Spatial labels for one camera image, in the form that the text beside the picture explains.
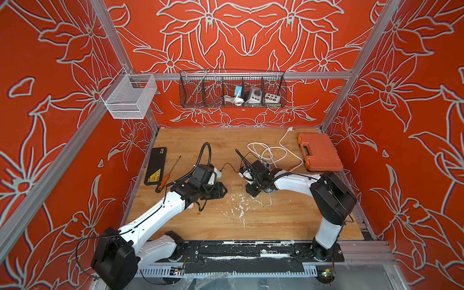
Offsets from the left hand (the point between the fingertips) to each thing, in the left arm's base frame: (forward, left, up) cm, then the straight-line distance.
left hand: (224, 190), depth 79 cm
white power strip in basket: (+43, -13, +21) cm, 50 cm away
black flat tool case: (+18, +41, -11) cm, 46 cm away
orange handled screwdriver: (+9, +33, -10) cm, 35 cm away
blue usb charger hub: (+1, -21, 0) cm, 21 cm away
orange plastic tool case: (+29, -51, -6) cm, 59 cm away
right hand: (+6, -10, -11) cm, 16 cm away
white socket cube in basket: (+46, -21, +18) cm, 54 cm away
